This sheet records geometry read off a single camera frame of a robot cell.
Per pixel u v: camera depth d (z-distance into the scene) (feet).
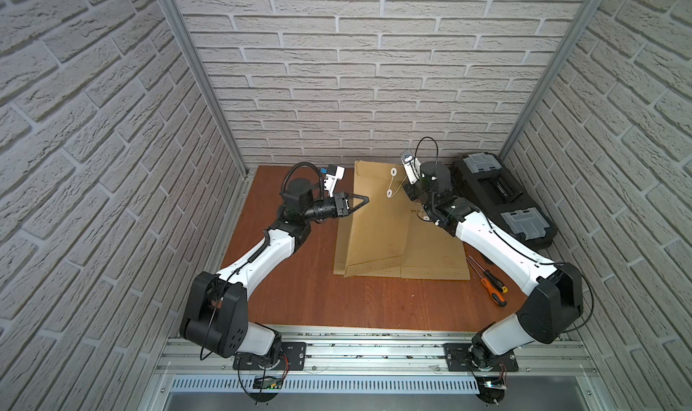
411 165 2.16
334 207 2.15
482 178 3.19
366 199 2.35
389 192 2.49
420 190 2.11
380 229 2.35
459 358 2.43
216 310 1.37
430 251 2.85
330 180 2.28
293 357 2.42
